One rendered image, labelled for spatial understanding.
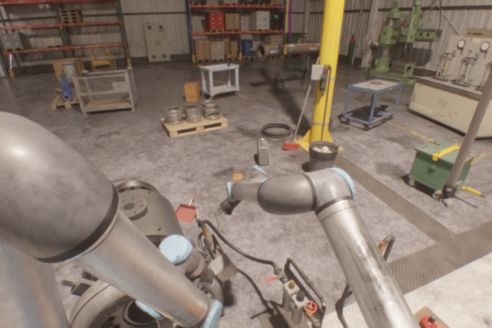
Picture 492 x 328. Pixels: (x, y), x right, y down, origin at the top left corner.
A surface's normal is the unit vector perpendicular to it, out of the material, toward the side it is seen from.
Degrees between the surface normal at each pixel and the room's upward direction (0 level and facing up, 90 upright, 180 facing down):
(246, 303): 0
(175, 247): 19
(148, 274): 92
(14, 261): 89
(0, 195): 66
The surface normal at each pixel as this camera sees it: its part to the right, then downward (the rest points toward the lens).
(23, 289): 0.87, 0.22
